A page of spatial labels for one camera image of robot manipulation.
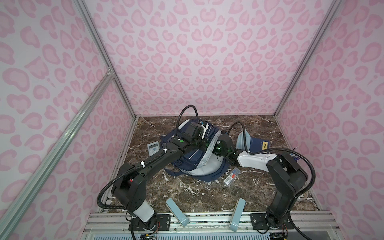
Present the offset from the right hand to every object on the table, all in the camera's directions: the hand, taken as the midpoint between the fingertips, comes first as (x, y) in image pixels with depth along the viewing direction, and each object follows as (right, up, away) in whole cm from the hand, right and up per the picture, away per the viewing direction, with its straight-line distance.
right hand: (205, 143), depth 90 cm
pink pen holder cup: (+49, -7, -8) cm, 50 cm away
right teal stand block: (+14, -33, -17) cm, 40 cm away
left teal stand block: (-15, -32, -18) cm, 39 cm away
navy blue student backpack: (-3, -10, -12) cm, 16 cm away
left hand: (+2, +3, -8) cm, 9 cm away
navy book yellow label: (+36, -3, +11) cm, 38 cm away
